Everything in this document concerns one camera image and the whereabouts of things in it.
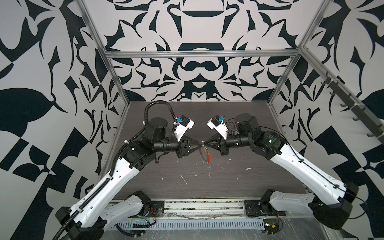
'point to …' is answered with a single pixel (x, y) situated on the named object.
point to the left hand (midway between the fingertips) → (200, 141)
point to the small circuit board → (271, 226)
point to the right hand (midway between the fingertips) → (206, 143)
